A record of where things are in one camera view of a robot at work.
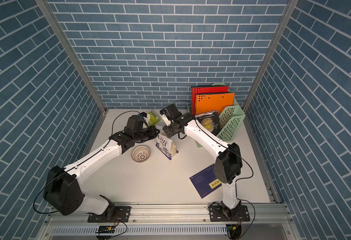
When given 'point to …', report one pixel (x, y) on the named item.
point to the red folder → (198, 90)
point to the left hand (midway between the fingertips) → (164, 131)
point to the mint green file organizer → (189, 111)
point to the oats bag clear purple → (166, 146)
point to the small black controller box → (105, 229)
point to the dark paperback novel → (210, 121)
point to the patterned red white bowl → (140, 153)
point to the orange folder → (207, 103)
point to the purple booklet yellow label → (205, 181)
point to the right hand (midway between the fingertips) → (170, 129)
